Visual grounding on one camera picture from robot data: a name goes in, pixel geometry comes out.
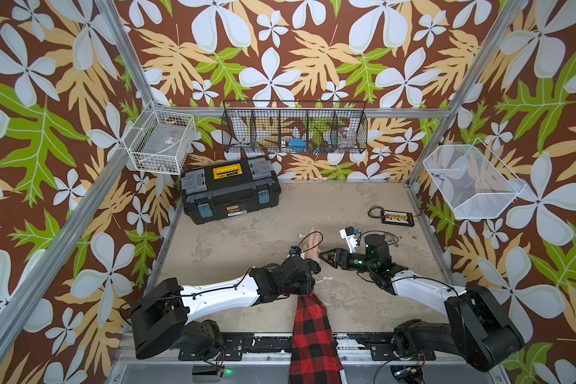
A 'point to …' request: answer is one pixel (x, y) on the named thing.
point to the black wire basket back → (294, 126)
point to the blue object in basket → (298, 145)
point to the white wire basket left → (159, 142)
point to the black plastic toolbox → (229, 189)
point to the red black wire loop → (382, 212)
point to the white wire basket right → (474, 183)
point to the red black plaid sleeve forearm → (315, 358)
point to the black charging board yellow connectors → (397, 218)
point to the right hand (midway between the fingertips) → (323, 256)
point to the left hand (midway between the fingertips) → (314, 280)
